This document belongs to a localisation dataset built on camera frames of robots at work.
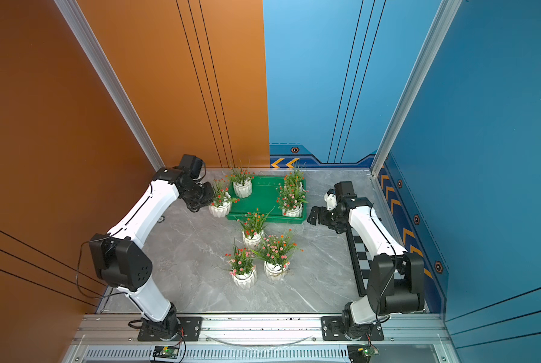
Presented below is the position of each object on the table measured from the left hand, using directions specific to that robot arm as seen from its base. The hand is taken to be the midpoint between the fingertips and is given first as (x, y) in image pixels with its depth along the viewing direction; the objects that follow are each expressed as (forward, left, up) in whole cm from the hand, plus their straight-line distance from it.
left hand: (215, 196), depth 86 cm
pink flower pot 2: (-26, -13, -7) cm, 30 cm away
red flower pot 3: (-9, -14, -7) cm, 19 cm away
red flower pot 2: (+17, -7, -11) cm, 21 cm away
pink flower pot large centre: (-21, -24, -4) cm, 32 cm away
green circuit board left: (-47, +11, -21) cm, 53 cm away
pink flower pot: (+2, -29, -4) cm, 30 cm away
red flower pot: (-2, -3, -2) cm, 4 cm away
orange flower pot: (+14, -32, -4) cm, 35 cm away
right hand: (-6, -40, -7) cm, 41 cm away
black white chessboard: (-19, -56, -14) cm, 61 cm away
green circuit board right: (-47, -51, -19) cm, 72 cm away
